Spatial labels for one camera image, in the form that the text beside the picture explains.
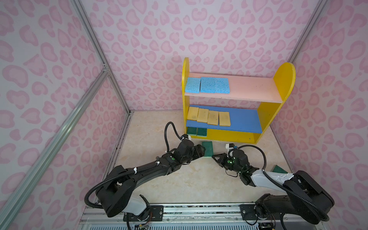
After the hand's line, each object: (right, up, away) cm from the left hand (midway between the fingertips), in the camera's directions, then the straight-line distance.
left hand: (203, 148), depth 81 cm
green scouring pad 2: (+1, +8, +22) cm, 23 cm away
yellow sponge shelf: (-6, +21, +16) cm, 27 cm away
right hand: (+5, -5, +2) cm, 7 cm away
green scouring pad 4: (+46, -14, +7) cm, 48 cm away
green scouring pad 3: (+4, 0, +9) cm, 10 cm away
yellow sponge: (+1, +19, +14) cm, 24 cm away
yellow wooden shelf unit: (+30, +28, +40) cm, 57 cm away
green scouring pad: (-6, +9, +21) cm, 24 cm away
